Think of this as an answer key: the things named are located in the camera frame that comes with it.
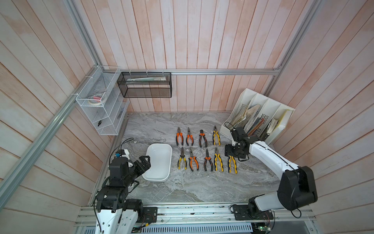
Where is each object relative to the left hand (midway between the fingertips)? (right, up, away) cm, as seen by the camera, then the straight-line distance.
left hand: (144, 163), depth 72 cm
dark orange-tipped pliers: (+32, +13, +33) cm, 48 cm away
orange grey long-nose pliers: (+25, -4, +20) cm, 32 cm away
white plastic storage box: (+5, -3, +22) cm, 23 cm away
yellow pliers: (+49, -5, +18) cm, 52 cm away
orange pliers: (+16, +14, +35) cm, 41 cm away
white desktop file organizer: (+69, +26, +21) cm, 76 cm away
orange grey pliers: (+25, +11, +32) cm, 42 cm away
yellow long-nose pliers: (+19, -1, +23) cm, 30 cm away
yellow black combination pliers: (+42, +11, +32) cm, 54 cm away
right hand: (+49, +3, +16) cm, 51 cm away
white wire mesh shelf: (-22, +23, +6) cm, 32 cm away
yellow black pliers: (+43, 0, +23) cm, 48 cm away
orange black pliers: (+36, -2, +21) cm, 41 cm away
